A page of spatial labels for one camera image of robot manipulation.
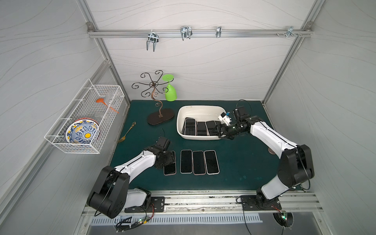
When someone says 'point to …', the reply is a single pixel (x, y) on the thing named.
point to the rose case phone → (170, 169)
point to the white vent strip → (120, 220)
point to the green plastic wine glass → (171, 95)
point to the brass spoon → (122, 139)
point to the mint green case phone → (186, 161)
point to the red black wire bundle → (124, 224)
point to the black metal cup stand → (165, 115)
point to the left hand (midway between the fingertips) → (170, 162)
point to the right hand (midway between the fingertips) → (215, 134)
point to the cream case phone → (211, 163)
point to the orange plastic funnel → (101, 100)
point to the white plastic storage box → (184, 111)
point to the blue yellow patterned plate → (82, 131)
